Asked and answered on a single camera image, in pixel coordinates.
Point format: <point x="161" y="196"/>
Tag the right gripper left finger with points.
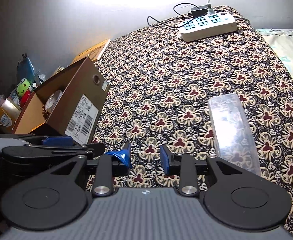
<point x="111" y="164"/>

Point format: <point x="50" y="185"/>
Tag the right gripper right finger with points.
<point x="183" y="166"/>

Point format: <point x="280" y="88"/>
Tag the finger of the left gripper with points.
<point x="57" y="139"/>
<point x="50" y="154"/>

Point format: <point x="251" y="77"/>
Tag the clear plastic case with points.
<point x="233" y="138"/>

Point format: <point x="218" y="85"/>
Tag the brown cardboard box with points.
<point x="76" y="114"/>

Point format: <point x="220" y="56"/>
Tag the green frog plush toy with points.
<point x="24" y="90"/>

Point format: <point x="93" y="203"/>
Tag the blue clipped folder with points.
<point x="25" y="69"/>

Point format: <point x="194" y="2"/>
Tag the patterned floral table cloth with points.
<point x="159" y="91"/>

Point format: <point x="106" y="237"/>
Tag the yellow calligraphy book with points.
<point x="94" y="53"/>

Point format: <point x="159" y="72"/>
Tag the white power strip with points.
<point x="207" y="26"/>

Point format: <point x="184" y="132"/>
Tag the black power adapter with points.
<point x="199" y="11"/>

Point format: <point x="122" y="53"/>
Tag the light blue bed sheet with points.
<point x="281" y="41"/>

